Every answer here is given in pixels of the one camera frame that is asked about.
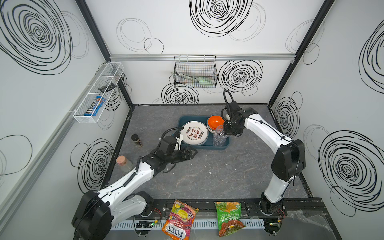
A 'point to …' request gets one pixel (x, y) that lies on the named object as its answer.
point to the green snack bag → (229, 217)
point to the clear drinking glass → (217, 144)
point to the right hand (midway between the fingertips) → (224, 132)
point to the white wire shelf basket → (111, 73)
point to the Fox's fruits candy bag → (179, 223)
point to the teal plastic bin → (209, 145)
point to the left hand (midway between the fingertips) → (194, 153)
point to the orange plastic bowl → (214, 120)
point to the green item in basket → (207, 81)
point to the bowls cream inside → (210, 129)
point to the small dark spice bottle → (136, 139)
